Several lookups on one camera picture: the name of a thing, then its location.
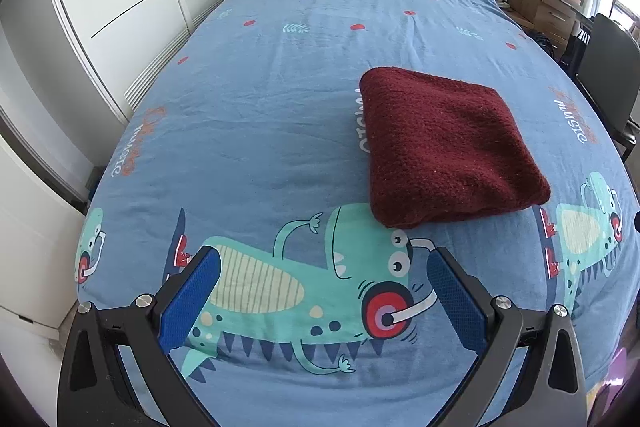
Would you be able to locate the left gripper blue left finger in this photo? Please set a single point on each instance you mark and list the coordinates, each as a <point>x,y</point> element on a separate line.
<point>94,387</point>

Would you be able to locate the dark red knitted sweater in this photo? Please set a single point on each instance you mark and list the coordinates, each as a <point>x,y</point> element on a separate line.
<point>443,150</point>

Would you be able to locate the dark office chair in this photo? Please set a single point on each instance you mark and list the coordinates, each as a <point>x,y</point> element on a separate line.
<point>608,77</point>

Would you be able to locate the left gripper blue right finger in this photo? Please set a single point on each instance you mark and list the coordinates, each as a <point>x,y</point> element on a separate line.
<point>550,388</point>

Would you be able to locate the black bag on floor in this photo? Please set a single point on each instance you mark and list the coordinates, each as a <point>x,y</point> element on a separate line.
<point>545,44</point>

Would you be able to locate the blue cartoon bed sheet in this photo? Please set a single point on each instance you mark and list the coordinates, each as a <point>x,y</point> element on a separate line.
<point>252,141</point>

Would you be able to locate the wooden drawer cabinet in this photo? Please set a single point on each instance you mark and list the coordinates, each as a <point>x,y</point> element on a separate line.
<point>553,18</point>

